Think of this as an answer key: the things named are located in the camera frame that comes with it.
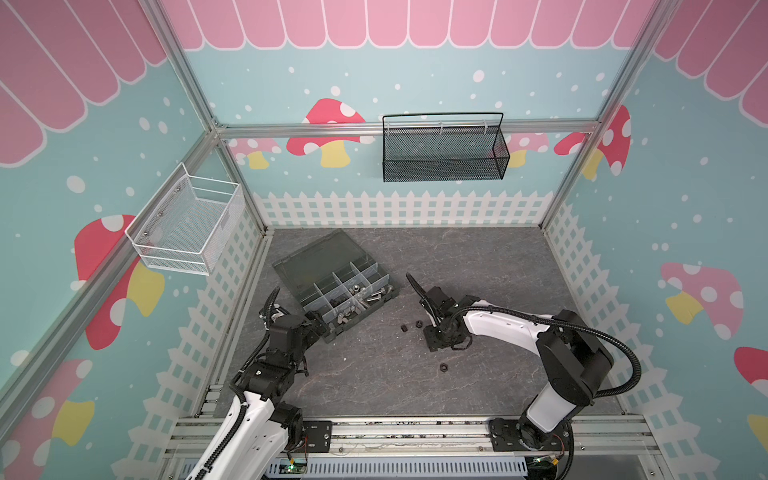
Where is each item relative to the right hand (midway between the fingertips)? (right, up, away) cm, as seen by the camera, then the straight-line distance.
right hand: (433, 341), depth 89 cm
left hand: (-35, +6, -7) cm, 36 cm away
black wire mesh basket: (+7, +63, +21) cm, 67 cm away
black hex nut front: (+3, -6, -4) cm, 8 cm away
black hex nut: (-8, +3, +5) cm, 10 cm away
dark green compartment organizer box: (-32, +18, +11) cm, 38 cm away
